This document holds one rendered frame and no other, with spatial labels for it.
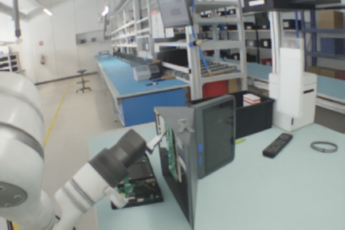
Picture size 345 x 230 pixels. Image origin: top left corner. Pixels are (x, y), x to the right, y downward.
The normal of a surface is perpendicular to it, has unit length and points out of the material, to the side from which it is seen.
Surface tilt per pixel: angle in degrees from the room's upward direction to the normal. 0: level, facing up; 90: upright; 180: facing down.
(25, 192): 126
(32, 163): 84
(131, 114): 90
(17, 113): 58
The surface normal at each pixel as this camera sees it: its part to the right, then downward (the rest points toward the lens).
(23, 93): 0.83, -0.51
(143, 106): 0.33, 0.22
